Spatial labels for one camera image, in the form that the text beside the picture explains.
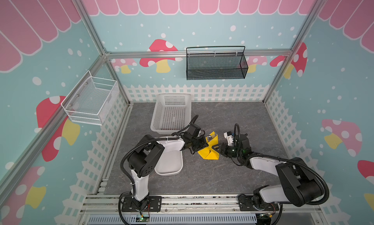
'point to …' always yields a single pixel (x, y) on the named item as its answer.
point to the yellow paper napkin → (210, 153)
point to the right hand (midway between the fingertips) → (212, 147)
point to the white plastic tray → (170, 163)
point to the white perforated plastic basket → (172, 113)
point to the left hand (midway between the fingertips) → (209, 147)
